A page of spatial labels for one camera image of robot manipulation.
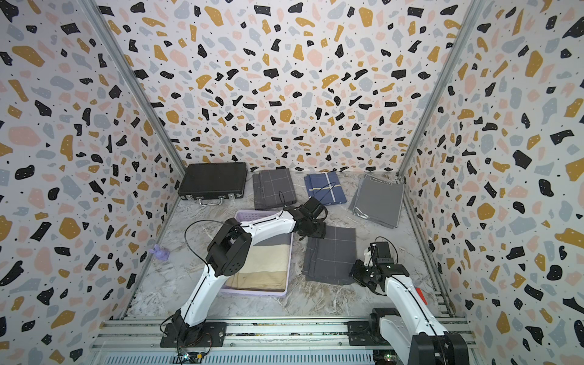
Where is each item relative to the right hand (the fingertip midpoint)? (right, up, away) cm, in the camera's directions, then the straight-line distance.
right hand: (350, 273), depth 86 cm
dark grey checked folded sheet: (-33, +32, +28) cm, 54 cm away
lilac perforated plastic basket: (-40, +21, +12) cm, 47 cm away
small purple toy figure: (-73, +7, +2) cm, 73 cm away
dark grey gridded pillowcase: (-7, +4, +4) cm, 9 cm away
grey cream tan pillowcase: (-32, +2, 0) cm, 32 cm away
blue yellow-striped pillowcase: (-7, +33, +31) cm, 46 cm away
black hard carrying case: (-66, +35, +29) cm, 80 cm away
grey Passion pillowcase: (+20, +27, +28) cm, 44 cm away
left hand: (-9, +13, +11) cm, 19 cm away
